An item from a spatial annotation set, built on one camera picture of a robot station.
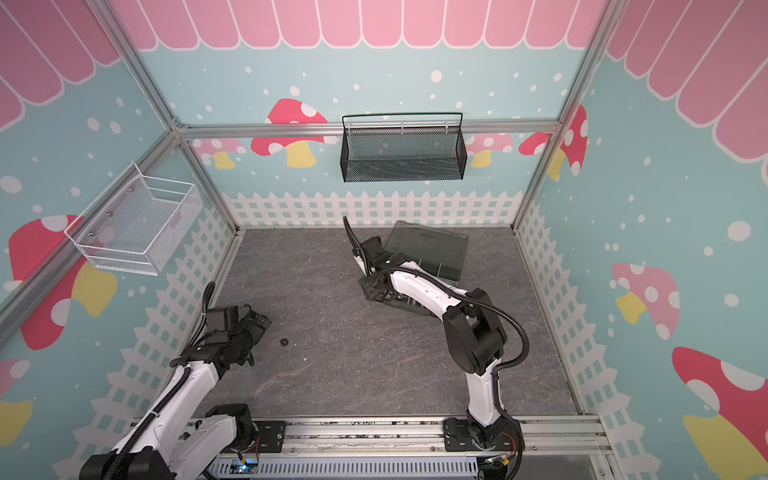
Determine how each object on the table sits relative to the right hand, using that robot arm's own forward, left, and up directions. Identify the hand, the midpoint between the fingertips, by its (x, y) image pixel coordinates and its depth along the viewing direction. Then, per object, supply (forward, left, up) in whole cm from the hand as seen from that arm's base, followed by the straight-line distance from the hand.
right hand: (373, 280), depth 92 cm
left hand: (-15, +32, -5) cm, 36 cm away
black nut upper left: (-15, +27, -10) cm, 33 cm away
